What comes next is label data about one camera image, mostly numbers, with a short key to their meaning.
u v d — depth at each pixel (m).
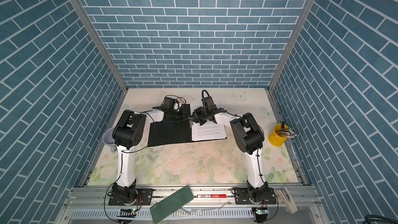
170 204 0.71
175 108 0.95
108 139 0.88
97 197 0.75
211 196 0.74
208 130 0.96
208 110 0.81
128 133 0.58
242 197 0.73
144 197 0.74
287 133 0.79
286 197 0.72
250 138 0.56
